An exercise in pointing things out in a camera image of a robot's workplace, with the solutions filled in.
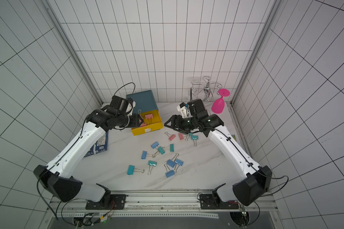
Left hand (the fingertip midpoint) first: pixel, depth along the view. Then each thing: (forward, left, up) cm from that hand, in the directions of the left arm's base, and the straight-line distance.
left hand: (137, 124), depth 75 cm
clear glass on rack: (+36, -35, -3) cm, 50 cm away
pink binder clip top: (+6, -18, -24) cm, 31 cm away
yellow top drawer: (+9, -7, -10) cm, 15 cm away
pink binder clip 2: (+12, -3, -8) cm, 15 cm away
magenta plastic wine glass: (+20, -49, -6) cm, 53 cm away
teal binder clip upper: (+10, -32, -25) cm, 42 cm away
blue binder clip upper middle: (+1, -7, -25) cm, 26 cm away
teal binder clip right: (+8, -35, -27) cm, 45 cm away
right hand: (-4, -15, +3) cm, 16 cm away
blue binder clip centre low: (-12, -19, -24) cm, 33 cm away
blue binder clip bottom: (-18, -18, -25) cm, 36 cm away
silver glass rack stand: (+28, -41, +3) cm, 50 cm away
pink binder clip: (+7, -25, -24) cm, 35 cm away
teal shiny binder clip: (-12, -7, -24) cm, 28 cm away
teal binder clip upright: (-1, -18, -25) cm, 31 cm away
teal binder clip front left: (-16, +6, -25) cm, 30 cm away
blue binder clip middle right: (-11, -23, -25) cm, 36 cm away
